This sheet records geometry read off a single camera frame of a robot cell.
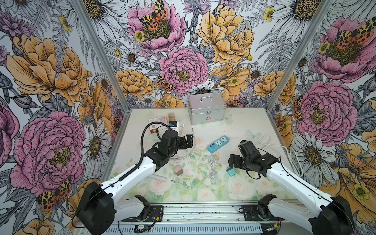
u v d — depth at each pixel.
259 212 0.69
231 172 0.87
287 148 1.02
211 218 0.74
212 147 0.97
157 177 0.86
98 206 0.39
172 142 0.62
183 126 1.11
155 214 0.74
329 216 0.39
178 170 0.87
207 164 0.92
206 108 1.06
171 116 1.12
